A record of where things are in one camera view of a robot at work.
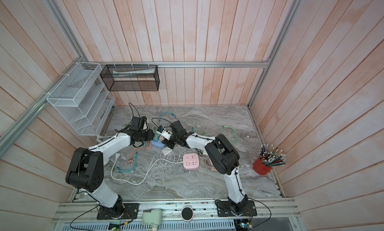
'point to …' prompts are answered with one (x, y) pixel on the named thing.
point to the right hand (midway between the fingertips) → (164, 139)
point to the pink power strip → (191, 161)
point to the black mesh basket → (131, 77)
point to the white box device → (152, 217)
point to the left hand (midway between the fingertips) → (151, 137)
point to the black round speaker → (187, 213)
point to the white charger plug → (166, 150)
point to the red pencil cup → (260, 168)
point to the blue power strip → (158, 144)
